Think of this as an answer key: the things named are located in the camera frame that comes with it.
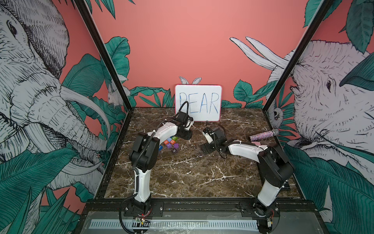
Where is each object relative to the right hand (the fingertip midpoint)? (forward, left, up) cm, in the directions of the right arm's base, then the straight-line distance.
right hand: (205, 142), depth 95 cm
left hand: (+6, +10, +2) cm, 12 cm away
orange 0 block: (+2, +22, -3) cm, 22 cm away
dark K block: (-4, +20, -4) cm, 21 cm away
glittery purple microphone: (+10, -50, -2) cm, 51 cm away
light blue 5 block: (+4, +25, -4) cm, 25 cm away
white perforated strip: (-44, +17, -5) cm, 48 cm away
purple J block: (0, +24, -4) cm, 25 cm away
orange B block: (+2, +27, -3) cm, 27 cm away
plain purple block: (0, +19, -4) cm, 20 cm away
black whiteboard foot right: (+20, -3, -4) cm, 21 cm away
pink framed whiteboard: (+29, -1, +10) cm, 31 cm away
